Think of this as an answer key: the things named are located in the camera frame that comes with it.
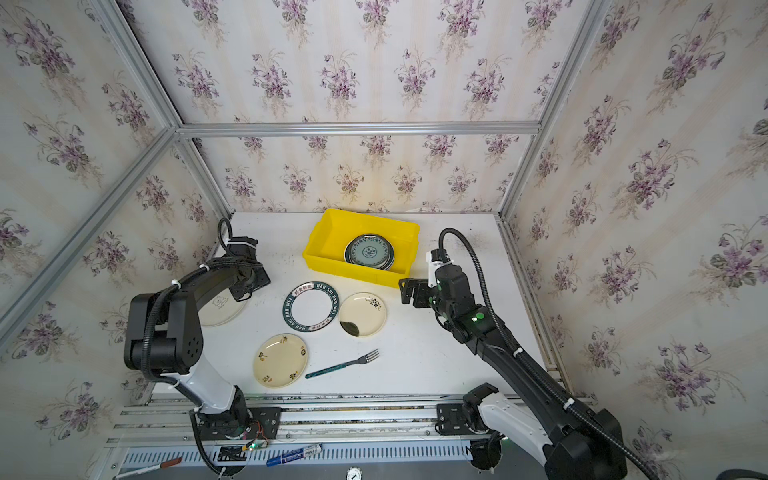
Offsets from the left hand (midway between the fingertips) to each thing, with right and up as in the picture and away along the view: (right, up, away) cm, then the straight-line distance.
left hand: (254, 281), depth 94 cm
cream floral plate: (+11, -22, -8) cm, 26 cm away
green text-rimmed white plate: (+17, -9, +3) cm, 20 cm away
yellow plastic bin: (+20, +11, +16) cm, 27 cm away
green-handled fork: (+36, -21, -11) cm, 43 cm away
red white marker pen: (-13, -40, -27) cm, 49 cm away
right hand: (+49, +2, -16) cm, 52 cm away
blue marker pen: (+21, -37, -26) cm, 50 cm away
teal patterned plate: (+37, +10, +10) cm, 40 cm away
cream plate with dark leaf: (+35, -10, -2) cm, 36 cm away
